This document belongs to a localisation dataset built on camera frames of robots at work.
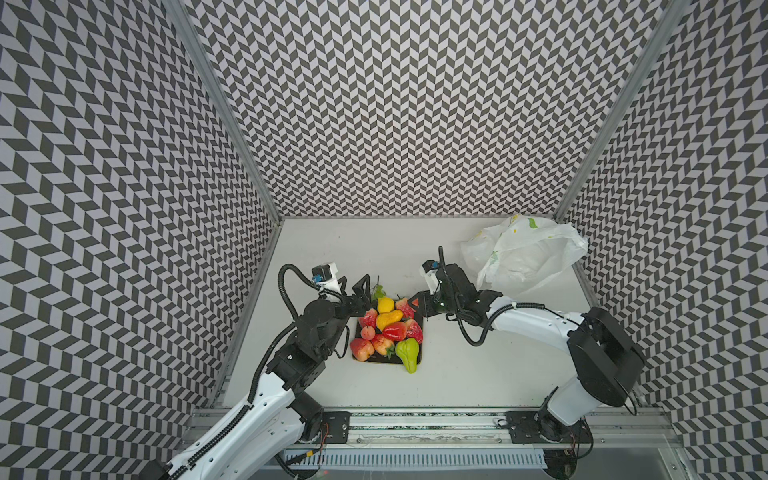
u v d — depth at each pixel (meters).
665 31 0.69
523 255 1.07
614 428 0.75
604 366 0.44
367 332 0.83
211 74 0.81
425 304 0.75
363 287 0.65
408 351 0.79
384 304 0.89
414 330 0.85
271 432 0.56
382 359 0.81
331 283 0.62
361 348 0.81
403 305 0.88
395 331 0.81
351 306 0.63
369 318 0.86
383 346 0.81
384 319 0.85
